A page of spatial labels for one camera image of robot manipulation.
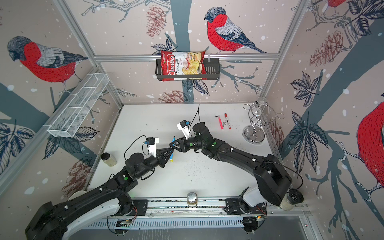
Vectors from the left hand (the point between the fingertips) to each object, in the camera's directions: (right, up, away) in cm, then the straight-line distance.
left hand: (172, 151), depth 72 cm
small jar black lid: (-38, -8, +11) cm, 41 cm away
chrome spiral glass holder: (+55, +19, +25) cm, 63 cm away
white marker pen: (+35, +14, +38) cm, 53 cm away
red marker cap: (+35, +17, +41) cm, 57 cm away
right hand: (-2, +1, +2) cm, 3 cm away
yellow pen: (-1, -6, +2) cm, 6 cm away
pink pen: (+30, +13, +37) cm, 49 cm away
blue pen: (0, +3, +2) cm, 3 cm away
